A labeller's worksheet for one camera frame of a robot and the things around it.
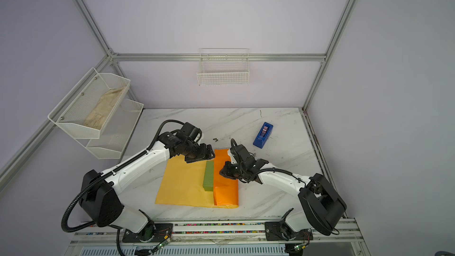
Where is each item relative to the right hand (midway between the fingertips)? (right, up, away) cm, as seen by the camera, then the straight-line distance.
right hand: (216, 175), depth 81 cm
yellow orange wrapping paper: (-18, -6, +6) cm, 20 cm away
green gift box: (-4, -1, +1) cm, 4 cm away
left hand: (-4, +8, -1) cm, 9 cm away
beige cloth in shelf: (-52, +27, -5) cm, 59 cm away
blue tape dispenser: (+25, +17, +20) cm, 36 cm away
